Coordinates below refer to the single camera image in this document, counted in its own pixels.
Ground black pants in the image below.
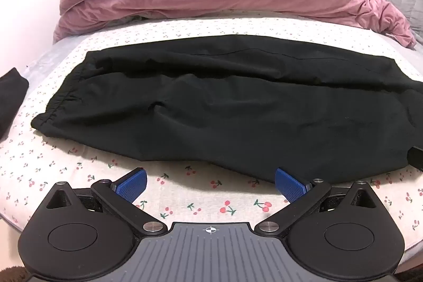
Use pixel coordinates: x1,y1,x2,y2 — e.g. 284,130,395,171
31,34,423,185

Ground grey bed sheet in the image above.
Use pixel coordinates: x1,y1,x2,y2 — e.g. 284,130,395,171
0,34,90,91

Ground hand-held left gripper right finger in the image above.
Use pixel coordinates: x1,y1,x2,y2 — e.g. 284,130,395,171
254,167,379,234

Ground black folded cloth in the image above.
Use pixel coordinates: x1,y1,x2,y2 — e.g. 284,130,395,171
0,68,30,141

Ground cherry-print bedsheet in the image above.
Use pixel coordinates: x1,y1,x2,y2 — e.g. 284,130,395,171
0,16,423,253

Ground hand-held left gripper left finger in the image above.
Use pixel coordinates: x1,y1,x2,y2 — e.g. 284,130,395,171
45,168,167,234

